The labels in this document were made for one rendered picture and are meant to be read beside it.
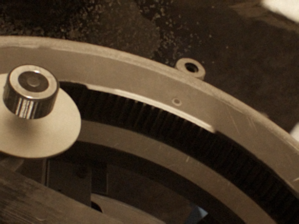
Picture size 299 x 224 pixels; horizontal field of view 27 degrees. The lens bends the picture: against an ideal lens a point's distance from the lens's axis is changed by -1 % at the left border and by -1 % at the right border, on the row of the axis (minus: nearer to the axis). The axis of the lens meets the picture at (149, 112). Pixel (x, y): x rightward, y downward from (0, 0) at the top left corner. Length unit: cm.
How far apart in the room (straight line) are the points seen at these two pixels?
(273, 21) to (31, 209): 69
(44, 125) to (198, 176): 21
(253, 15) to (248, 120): 39
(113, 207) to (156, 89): 15
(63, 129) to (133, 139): 13
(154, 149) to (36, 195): 22
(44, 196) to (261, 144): 28
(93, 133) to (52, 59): 10
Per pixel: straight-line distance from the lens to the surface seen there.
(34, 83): 58
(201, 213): 112
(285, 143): 72
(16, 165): 59
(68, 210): 53
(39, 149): 58
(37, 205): 53
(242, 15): 107
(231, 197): 72
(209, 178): 72
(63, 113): 62
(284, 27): 112
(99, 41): 106
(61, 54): 70
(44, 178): 74
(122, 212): 73
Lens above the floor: 82
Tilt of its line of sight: 43 degrees down
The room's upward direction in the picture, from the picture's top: 170 degrees clockwise
